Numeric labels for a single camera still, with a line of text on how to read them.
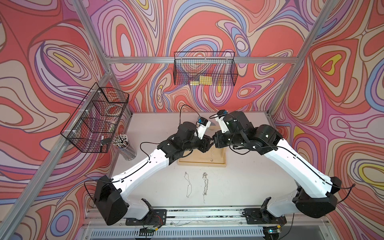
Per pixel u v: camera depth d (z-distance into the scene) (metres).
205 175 0.88
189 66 0.96
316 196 0.40
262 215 0.65
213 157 0.95
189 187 0.84
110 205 0.38
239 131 0.45
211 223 0.73
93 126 0.82
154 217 0.73
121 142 0.82
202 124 0.62
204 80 0.91
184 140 0.55
